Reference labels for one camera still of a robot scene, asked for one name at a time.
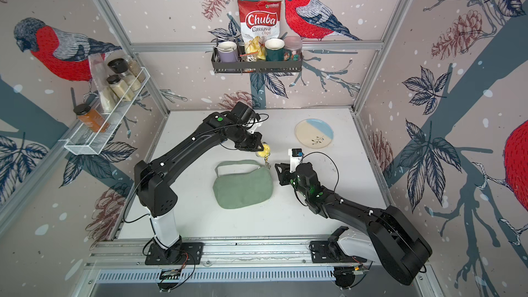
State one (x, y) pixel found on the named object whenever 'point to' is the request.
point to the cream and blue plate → (313, 133)
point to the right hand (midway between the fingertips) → (277, 163)
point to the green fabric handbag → (235, 190)
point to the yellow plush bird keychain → (265, 153)
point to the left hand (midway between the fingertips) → (266, 144)
